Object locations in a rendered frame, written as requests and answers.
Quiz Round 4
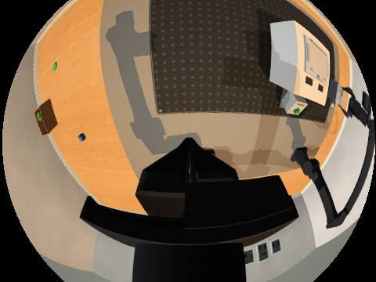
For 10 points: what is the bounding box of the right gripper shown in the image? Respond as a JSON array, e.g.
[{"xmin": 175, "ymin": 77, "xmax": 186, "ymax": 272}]
[{"xmin": 339, "ymin": 87, "xmax": 356, "ymax": 118}]

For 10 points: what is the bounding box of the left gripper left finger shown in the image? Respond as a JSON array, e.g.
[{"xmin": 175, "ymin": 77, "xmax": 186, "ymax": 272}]
[{"xmin": 139, "ymin": 138, "xmax": 189, "ymax": 183}]

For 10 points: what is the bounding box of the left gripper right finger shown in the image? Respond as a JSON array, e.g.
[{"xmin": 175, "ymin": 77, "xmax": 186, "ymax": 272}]
[{"xmin": 189, "ymin": 137, "xmax": 239, "ymax": 183}]

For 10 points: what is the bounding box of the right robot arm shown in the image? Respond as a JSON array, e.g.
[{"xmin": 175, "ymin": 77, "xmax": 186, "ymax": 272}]
[{"xmin": 291, "ymin": 92, "xmax": 375, "ymax": 229}]

